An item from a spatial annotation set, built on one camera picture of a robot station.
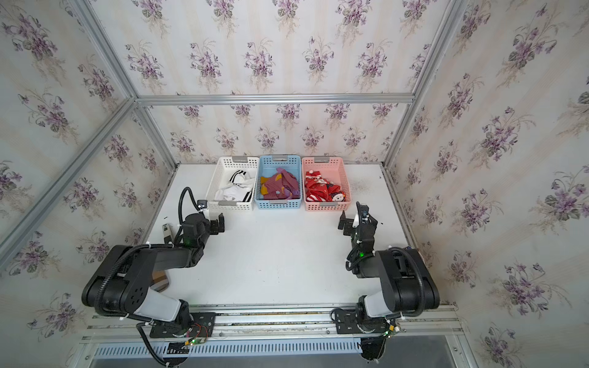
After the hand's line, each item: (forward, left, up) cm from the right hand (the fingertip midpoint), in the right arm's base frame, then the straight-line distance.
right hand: (360, 213), depth 90 cm
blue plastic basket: (+30, +41, -6) cm, 52 cm away
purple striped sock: (+16, +32, -3) cm, 36 cm away
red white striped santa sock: (+28, +18, -8) cm, 34 cm away
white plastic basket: (+32, +64, -7) cm, 72 cm away
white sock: (+16, +53, -4) cm, 55 cm away
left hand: (0, +62, -3) cm, 62 cm away
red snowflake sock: (+12, +15, -1) cm, 19 cm away
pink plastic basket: (+31, +8, -8) cm, 33 cm away
